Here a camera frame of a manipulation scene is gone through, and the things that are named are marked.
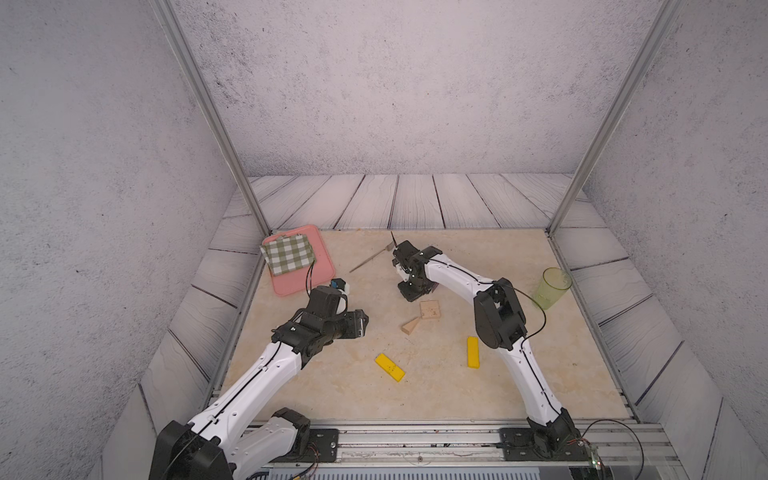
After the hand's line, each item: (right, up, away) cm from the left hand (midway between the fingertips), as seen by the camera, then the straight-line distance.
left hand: (363, 319), depth 81 cm
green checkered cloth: (-31, +17, +31) cm, 47 cm away
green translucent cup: (+54, +8, +7) cm, 55 cm away
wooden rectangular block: (+20, +1, +17) cm, 26 cm away
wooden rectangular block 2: (+20, -1, +15) cm, 25 cm away
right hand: (+15, +4, +20) cm, 25 cm away
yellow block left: (+7, -14, +4) cm, 16 cm away
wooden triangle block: (+13, -5, +12) cm, 18 cm away
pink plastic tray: (-19, +10, +29) cm, 36 cm away
